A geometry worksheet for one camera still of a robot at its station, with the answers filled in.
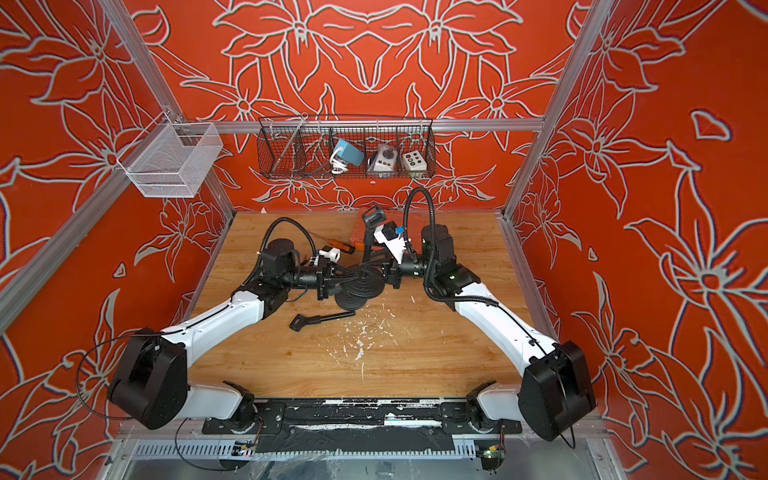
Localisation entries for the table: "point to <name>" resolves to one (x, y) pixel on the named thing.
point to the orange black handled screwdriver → (345, 247)
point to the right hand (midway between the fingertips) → (353, 271)
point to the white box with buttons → (415, 161)
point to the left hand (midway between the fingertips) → (350, 276)
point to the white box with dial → (384, 159)
